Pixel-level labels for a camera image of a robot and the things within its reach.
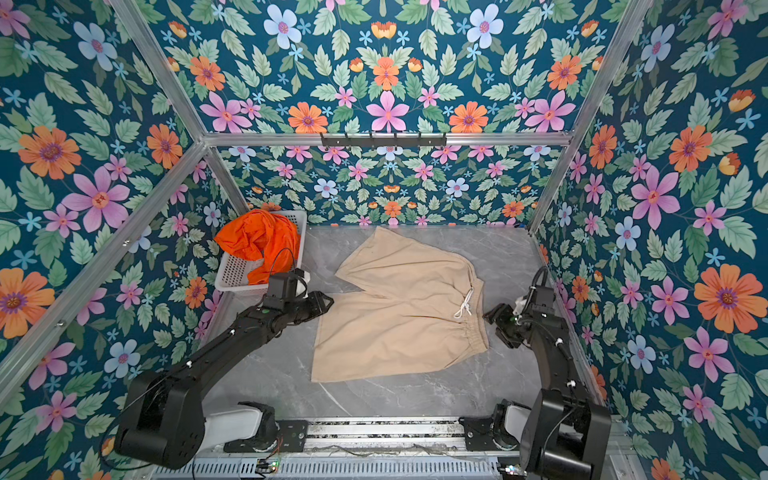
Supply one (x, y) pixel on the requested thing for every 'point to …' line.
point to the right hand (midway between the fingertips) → (489, 317)
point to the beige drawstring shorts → (418, 309)
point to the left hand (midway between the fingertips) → (333, 294)
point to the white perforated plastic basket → (233, 271)
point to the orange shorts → (261, 235)
